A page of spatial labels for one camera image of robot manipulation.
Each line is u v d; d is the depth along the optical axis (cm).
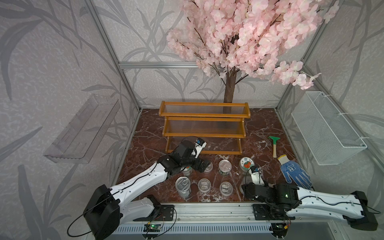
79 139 68
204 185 77
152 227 71
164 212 74
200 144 69
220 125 108
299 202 49
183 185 72
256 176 68
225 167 83
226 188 76
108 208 39
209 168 83
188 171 81
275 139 99
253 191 56
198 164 69
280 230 72
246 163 83
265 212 71
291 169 88
